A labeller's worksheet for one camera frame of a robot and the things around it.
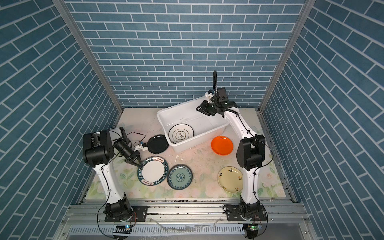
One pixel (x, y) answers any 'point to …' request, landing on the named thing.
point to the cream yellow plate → (230, 179)
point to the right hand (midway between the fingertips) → (196, 107)
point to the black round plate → (157, 144)
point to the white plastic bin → (205, 127)
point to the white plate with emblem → (179, 132)
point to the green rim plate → (154, 171)
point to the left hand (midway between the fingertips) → (140, 165)
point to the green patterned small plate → (179, 176)
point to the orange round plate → (221, 145)
